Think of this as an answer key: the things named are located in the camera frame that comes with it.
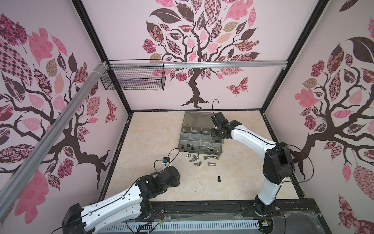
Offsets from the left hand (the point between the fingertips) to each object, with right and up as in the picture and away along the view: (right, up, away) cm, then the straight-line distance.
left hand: (177, 179), depth 78 cm
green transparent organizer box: (+11, +23, +25) cm, 35 cm away
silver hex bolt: (+17, +9, +14) cm, 24 cm away
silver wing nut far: (+6, +10, +14) cm, 19 cm away
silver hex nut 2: (+22, +14, +17) cm, 31 cm away
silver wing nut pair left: (+9, +8, +14) cm, 18 cm away
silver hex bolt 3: (+20, +5, +12) cm, 23 cm away
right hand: (+23, +25, +13) cm, 37 cm away
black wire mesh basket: (-29, +63, +17) cm, 72 cm away
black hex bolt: (+24, -2, +5) cm, 25 cm away
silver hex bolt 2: (+24, +9, +14) cm, 29 cm away
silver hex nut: (+19, +14, +17) cm, 30 cm away
